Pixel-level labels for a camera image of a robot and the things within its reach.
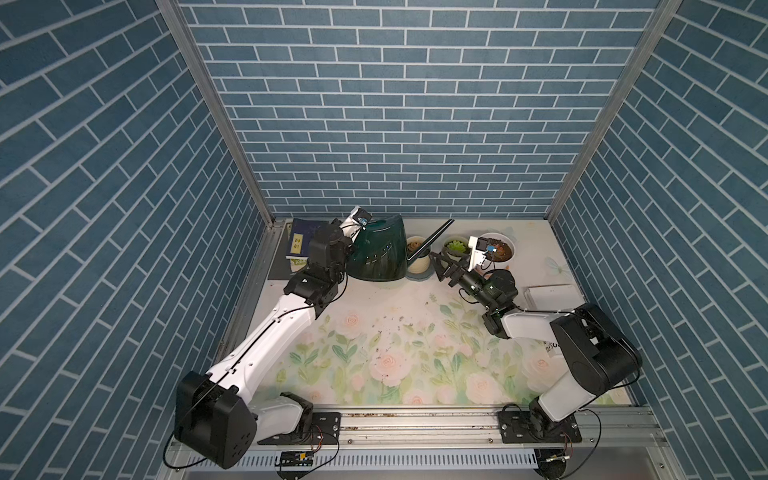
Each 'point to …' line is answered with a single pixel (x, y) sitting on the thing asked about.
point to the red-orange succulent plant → (500, 249)
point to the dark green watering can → (379, 252)
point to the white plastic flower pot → (492, 261)
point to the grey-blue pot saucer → (419, 277)
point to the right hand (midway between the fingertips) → (438, 255)
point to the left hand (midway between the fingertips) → (342, 218)
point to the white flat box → (554, 297)
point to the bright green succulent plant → (456, 246)
